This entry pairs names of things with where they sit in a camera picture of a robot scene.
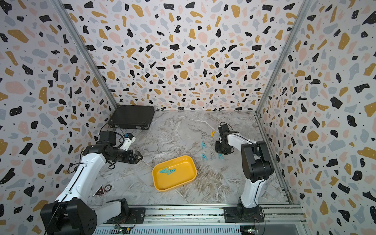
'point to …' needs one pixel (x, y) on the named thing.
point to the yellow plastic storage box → (186, 171)
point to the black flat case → (132, 116)
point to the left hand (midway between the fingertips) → (134, 155)
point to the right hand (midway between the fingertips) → (219, 150)
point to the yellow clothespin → (212, 133)
